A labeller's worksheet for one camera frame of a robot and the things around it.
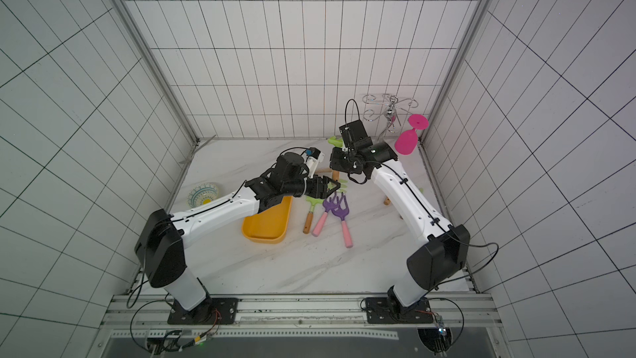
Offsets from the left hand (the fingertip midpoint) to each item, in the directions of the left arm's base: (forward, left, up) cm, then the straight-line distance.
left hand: (329, 188), depth 78 cm
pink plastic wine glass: (+26, -32, -5) cm, 41 cm away
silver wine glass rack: (+31, -24, +8) cm, 40 cm away
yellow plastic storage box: (-4, +22, -19) cm, 29 cm away
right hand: (+7, +2, +5) cm, 9 cm away
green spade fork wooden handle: (+13, -3, +8) cm, 15 cm away
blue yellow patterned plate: (+8, +51, -18) cm, 55 cm away
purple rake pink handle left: (+5, 0, -21) cm, 22 cm away
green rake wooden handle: (-3, +8, -19) cm, 21 cm away
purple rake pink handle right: (+2, -6, -20) cm, 21 cm away
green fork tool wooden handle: (-1, -4, +4) cm, 6 cm away
